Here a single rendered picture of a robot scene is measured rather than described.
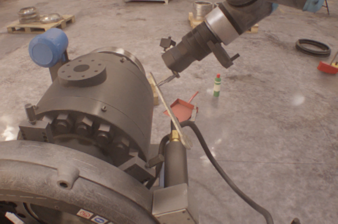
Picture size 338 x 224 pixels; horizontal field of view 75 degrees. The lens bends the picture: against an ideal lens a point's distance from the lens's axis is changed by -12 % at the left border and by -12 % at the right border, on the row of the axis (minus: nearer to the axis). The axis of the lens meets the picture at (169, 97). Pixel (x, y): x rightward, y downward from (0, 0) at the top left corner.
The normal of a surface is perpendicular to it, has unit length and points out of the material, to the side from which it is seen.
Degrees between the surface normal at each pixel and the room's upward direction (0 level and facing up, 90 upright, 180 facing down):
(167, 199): 22
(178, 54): 43
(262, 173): 0
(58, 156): 17
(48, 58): 90
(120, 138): 11
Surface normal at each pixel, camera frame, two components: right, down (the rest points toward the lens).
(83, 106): 0.25, -0.81
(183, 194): -0.38, -0.77
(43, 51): 0.00, 0.55
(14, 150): -0.02, -0.83
